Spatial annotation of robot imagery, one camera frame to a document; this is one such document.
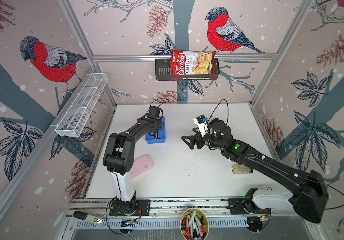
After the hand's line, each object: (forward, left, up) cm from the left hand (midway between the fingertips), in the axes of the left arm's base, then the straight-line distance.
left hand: (157, 123), depth 97 cm
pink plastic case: (-25, +8, -7) cm, 27 cm away
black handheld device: (-51, +28, -6) cm, 58 cm away
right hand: (-19, -17, +15) cm, 30 cm away
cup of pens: (-54, -20, -1) cm, 58 cm away
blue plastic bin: (-4, -3, -6) cm, 8 cm away
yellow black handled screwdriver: (-5, +1, -7) cm, 9 cm away
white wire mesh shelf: (-3, +39, +22) cm, 44 cm away
